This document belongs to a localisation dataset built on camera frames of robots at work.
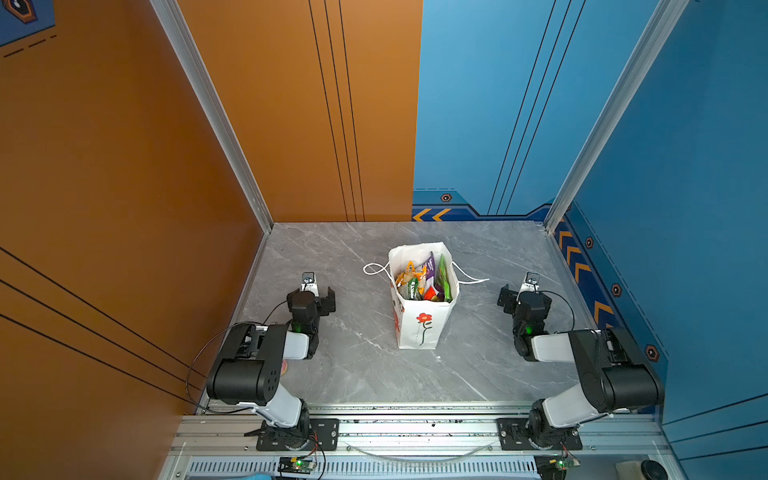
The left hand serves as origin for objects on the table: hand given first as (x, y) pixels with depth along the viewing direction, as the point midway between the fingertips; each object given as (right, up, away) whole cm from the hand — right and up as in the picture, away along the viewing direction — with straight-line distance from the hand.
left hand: (314, 286), depth 95 cm
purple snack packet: (+35, +4, -14) cm, 38 cm away
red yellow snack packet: (+35, 0, -17) cm, 39 cm away
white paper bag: (+32, -7, -20) cm, 38 cm away
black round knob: (+79, -34, -33) cm, 92 cm away
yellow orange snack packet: (+30, +6, -13) cm, 34 cm away
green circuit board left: (+1, -40, -23) cm, 46 cm away
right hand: (+65, 0, -2) cm, 65 cm away
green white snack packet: (+30, +2, -19) cm, 36 cm away
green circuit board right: (+64, -39, -25) cm, 79 cm away
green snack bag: (+39, +2, -17) cm, 43 cm away
